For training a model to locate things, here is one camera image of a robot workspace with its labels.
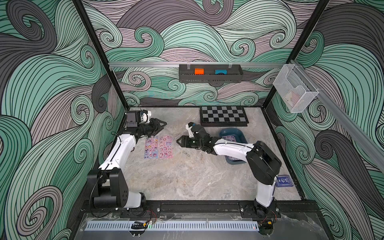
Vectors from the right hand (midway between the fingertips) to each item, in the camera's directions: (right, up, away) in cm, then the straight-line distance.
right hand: (180, 140), depth 88 cm
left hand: (-9, +11, -7) cm, 15 cm away
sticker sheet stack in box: (+34, 0, +12) cm, 36 cm away
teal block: (+23, +44, +6) cm, 50 cm away
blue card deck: (+58, -21, -7) cm, 62 cm away
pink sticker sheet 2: (-10, -6, +8) cm, 14 cm away
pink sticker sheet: (-20, -7, +7) cm, 22 cm away
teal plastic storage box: (+37, +2, +13) cm, 39 cm away
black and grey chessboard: (+31, +15, +22) cm, 41 cm away
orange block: (+11, +44, +5) cm, 45 cm away
